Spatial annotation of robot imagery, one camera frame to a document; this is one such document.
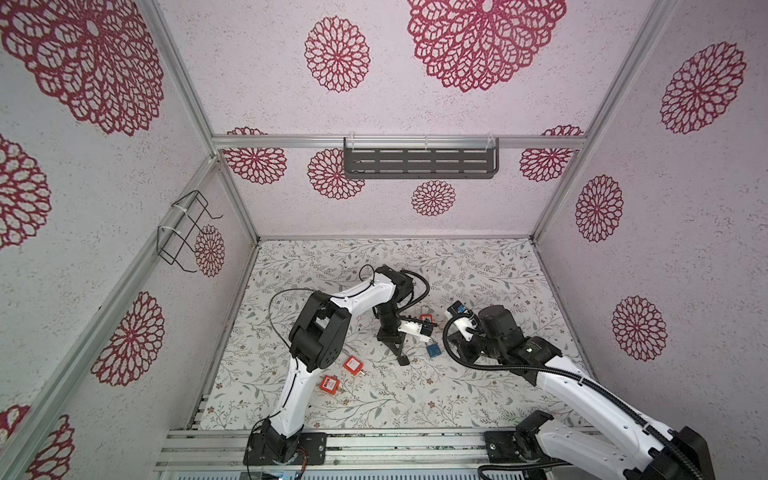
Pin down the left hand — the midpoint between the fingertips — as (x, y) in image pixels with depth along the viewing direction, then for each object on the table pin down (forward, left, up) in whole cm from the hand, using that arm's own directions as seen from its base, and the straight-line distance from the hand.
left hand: (392, 352), depth 87 cm
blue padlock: (+2, -13, -4) cm, 13 cm away
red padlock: (+13, -13, -2) cm, 18 cm away
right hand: (+1, -16, +10) cm, 18 cm away
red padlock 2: (-3, +11, -2) cm, 12 cm away
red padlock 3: (-8, +18, -2) cm, 20 cm away
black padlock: (-2, -3, -1) cm, 4 cm away
